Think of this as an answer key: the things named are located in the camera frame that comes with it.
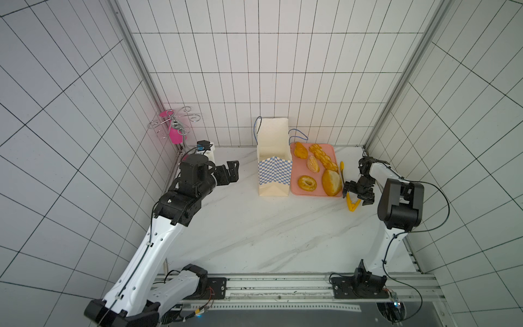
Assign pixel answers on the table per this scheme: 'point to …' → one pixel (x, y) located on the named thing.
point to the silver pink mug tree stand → (178, 122)
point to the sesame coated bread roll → (312, 164)
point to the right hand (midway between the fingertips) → (347, 195)
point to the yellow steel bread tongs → (351, 206)
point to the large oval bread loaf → (331, 182)
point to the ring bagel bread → (307, 183)
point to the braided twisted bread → (319, 152)
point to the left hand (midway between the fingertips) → (225, 169)
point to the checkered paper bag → (274, 156)
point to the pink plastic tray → (299, 168)
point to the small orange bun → (300, 150)
